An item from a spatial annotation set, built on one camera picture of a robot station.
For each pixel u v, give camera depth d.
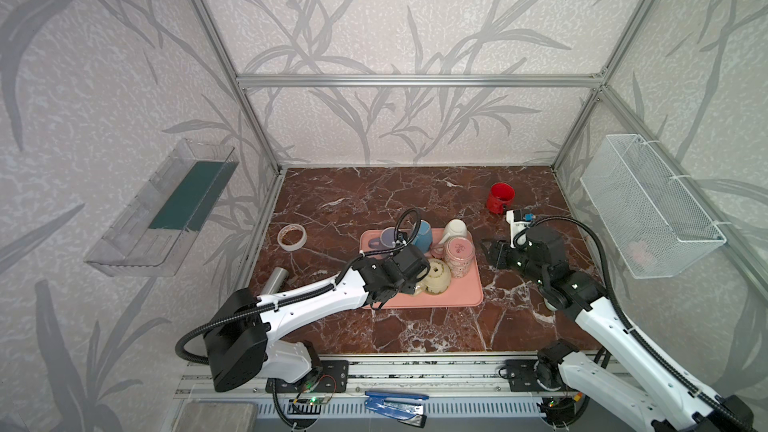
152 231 0.64
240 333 0.40
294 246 0.97
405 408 0.68
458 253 0.84
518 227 0.68
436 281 0.82
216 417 0.66
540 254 0.57
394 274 0.60
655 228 0.63
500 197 1.08
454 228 0.91
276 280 0.87
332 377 0.72
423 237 0.90
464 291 0.87
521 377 0.73
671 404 0.40
